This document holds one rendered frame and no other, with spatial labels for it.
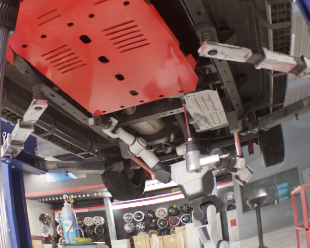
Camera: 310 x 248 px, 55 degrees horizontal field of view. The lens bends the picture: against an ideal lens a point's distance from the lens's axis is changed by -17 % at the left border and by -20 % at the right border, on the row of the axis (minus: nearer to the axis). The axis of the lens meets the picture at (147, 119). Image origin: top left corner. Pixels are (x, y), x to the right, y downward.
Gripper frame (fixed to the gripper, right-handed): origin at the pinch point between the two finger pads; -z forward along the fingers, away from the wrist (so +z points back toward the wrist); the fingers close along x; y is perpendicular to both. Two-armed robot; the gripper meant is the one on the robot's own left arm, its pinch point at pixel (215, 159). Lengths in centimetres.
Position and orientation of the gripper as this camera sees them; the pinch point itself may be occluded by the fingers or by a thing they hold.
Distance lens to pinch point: 199.8
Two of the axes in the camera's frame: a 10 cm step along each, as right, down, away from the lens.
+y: -6.9, 3.6, 6.3
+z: 7.2, 1.9, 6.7
